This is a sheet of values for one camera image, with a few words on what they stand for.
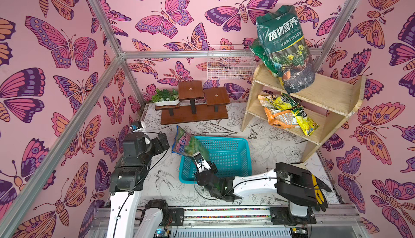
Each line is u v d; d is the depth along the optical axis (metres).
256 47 0.65
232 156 0.95
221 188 0.61
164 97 0.95
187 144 0.80
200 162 0.65
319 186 0.80
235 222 0.73
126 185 0.42
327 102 0.63
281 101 0.81
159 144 0.59
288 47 0.61
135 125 0.57
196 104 1.10
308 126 0.76
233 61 0.95
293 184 0.49
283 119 0.75
